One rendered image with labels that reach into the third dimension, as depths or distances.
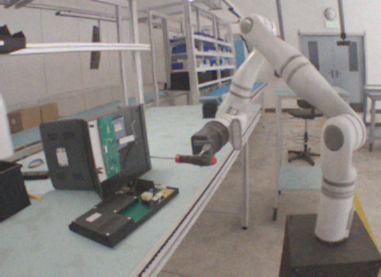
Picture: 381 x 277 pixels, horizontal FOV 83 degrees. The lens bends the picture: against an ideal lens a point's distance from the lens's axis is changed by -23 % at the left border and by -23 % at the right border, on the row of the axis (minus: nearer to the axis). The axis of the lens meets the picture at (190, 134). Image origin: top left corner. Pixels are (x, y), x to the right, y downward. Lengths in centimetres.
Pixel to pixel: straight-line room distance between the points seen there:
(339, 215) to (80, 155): 69
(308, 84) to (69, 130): 63
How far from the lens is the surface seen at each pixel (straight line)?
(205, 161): 59
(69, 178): 79
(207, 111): 155
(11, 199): 75
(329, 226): 70
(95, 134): 68
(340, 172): 63
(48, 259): 53
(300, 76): 68
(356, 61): 740
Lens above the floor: 130
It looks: 14 degrees down
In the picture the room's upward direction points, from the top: 5 degrees counter-clockwise
